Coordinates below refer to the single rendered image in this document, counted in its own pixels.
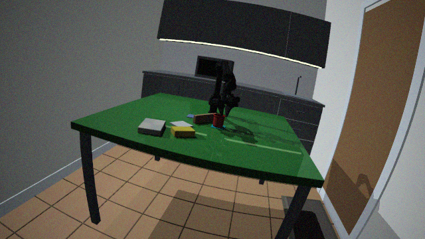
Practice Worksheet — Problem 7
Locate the light grey flat square tile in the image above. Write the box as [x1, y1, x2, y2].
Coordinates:
[169, 121, 193, 127]

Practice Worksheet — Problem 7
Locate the tan wooden flat bar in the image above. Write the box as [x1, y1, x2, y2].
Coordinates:
[193, 113, 216, 123]

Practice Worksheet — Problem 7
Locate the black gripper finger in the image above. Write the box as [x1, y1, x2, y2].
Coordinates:
[225, 106, 234, 117]
[216, 104, 226, 116]

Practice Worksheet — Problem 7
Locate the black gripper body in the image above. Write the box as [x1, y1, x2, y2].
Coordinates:
[212, 91, 238, 107]

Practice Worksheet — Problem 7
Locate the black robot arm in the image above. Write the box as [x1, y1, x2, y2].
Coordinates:
[208, 60, 240, 114]

